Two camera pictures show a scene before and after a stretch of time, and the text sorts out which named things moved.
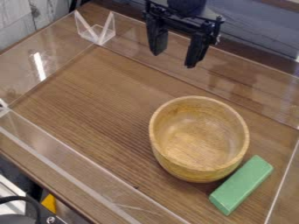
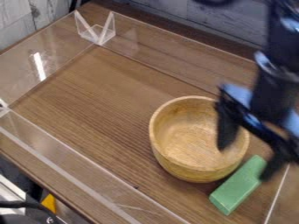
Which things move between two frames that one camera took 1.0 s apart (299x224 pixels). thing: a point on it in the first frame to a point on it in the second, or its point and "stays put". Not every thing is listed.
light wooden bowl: [199, 135] stays put
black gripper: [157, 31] to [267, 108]
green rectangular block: [240, 184] stays put
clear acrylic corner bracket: [97, 34] stays put
